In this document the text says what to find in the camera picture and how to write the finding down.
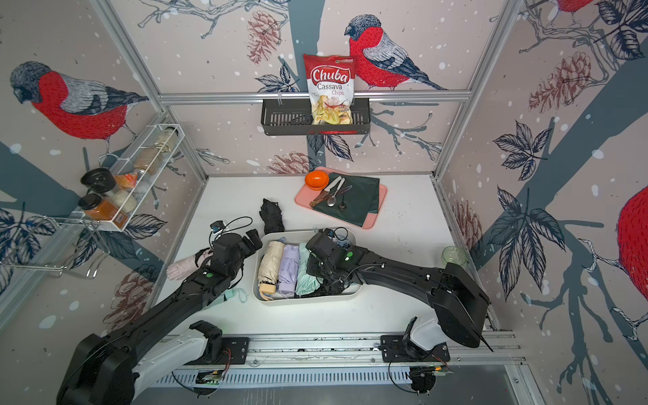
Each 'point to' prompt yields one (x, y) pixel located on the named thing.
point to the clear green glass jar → (454, 254)
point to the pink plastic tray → (307, 196)
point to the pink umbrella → (183, 267)
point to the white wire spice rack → (137, 168)
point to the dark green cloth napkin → (350, 197)
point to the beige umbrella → (270, 267)
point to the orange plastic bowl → (316, 180)
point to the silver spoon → (332, 200)
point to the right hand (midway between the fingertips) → (307, 267)
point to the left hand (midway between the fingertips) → (252, 231)
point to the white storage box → (347, 294)
